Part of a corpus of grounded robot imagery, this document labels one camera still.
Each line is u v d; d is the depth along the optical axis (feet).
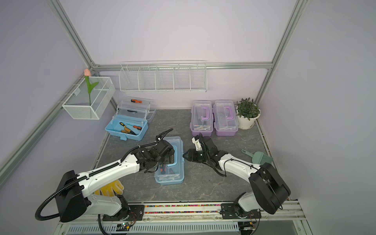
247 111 3.20
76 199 1.27
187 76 3.44
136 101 3.66
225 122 3.32
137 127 3.52
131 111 3.55
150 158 1.85
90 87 2.82
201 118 3.26
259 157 3.04
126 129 3.46
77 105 2.64
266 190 1.40
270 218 2.37
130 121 3.53
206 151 2.19
